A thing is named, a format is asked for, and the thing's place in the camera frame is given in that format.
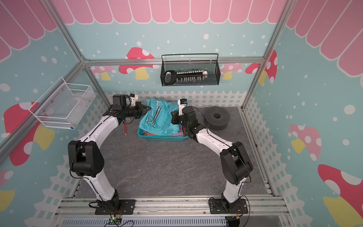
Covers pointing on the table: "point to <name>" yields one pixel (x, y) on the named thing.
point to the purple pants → (181, 133)
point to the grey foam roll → (217, 118)
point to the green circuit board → (115, 221)
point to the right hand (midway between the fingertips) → (171, 112)
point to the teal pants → (158, 120)
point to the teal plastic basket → (161, 138)
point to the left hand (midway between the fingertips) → (151, 109)
